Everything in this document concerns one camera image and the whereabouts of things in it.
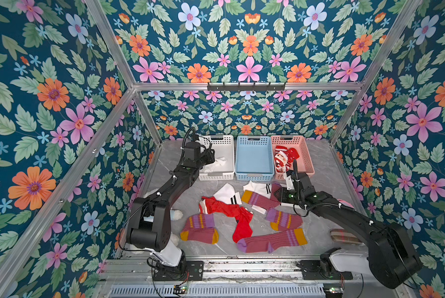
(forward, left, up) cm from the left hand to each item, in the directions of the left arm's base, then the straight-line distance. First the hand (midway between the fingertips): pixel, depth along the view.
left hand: (213, 148), depth 89 cm
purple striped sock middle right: (-31, -29, -19) cm, 47 cm away
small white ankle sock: (+2, +3, -18) cm, 18 cm away
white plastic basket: (+1, -4, -18) cm, 18 cm away
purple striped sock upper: (-20, -22, -20) cm, 36 cm away
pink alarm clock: (-25, -64, -20) cm, 71 cm away
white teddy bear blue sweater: (-25, +19, -16) cm, 36 cm away
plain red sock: (-28, -13, -20) cm, 36 cm away
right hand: (-19, -31, -11) cm, 38 cm away
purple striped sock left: (-31, +8, -19) cm, 37 cm away
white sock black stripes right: (-14, -25, -19) cm, 34 cm away
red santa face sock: (+10, -47, -20) cm, 52 cm away
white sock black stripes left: (-15, -5, -20) cm, 26 cm away
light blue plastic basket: (+7, -23, -20) cm, 31 cm away
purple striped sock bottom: (-40, -22, -20) cm, 50 cm away
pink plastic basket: (+2, -52, -20) cm, 55 cm away
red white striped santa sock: (-3, -36, -13) cm, 38 cm away
